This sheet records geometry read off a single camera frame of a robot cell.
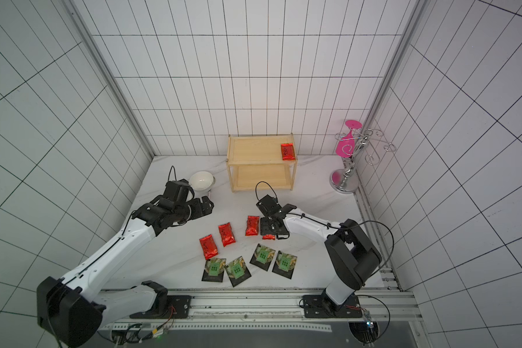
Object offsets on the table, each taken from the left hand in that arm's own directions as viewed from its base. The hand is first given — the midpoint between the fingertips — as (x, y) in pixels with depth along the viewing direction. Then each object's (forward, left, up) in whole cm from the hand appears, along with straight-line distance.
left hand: (201, 212), depth 81 cm
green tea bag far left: (-17, -5, -15) cm, 23 cm away
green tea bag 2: (-12, -23, -14) cm, 30 cm away
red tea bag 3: (+1, -19, -12) cm, 23 cm away
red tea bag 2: (-4, -26, -13) cm, 29 cm away
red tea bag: (+27, -34, +7) cm, 44 cm away
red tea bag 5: (-8, -2, -13) cm, 16 cm away
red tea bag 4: (-3, -8, -12) cm, 15 cm away
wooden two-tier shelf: (+22, -23, +6) cm, 32 cm away
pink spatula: (+23, -57, +13) cm, 63 cm away
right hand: (-1, -24, -12) cm, 27 cm away
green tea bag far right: (-15, -32, -14) cm, 38 cm away
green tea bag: (-17, -14, -15) cm, 26 cm away
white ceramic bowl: (+23, +7, -11) cm, 27 cm away
